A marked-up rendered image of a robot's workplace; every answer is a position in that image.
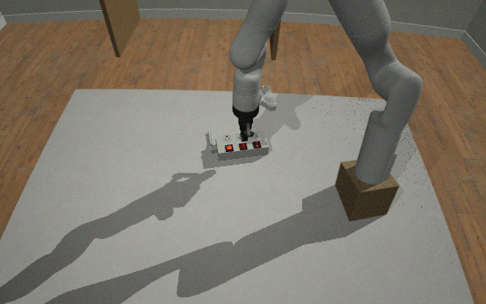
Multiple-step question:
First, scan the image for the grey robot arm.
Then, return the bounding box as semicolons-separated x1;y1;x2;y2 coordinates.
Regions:
229;0;423;184

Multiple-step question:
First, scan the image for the grey power strip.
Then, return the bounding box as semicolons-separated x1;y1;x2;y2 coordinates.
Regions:
208;131;269;160

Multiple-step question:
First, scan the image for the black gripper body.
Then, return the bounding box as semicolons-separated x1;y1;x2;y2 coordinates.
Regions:
232;103;259;129

